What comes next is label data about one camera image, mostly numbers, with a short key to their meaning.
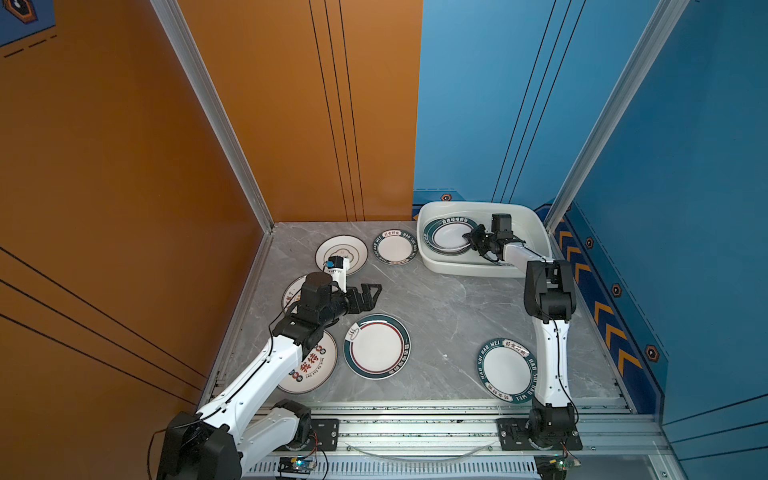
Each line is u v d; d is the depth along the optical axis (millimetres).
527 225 1182
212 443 391
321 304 607
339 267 710
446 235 1131
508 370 1060
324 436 736
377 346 888
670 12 695
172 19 697
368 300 699
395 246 1131
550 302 645
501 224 896
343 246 1129
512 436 728
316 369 832
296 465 707
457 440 730
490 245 914
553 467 698
